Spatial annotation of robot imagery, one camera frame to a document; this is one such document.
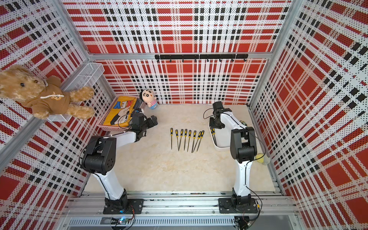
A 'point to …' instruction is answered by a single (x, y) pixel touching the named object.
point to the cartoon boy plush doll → (147, 96)
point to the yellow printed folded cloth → (121, 112)
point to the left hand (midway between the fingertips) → (154, 118)
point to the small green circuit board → (122, 220)
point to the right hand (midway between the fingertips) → (216, 124)
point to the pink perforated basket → (142, 103)
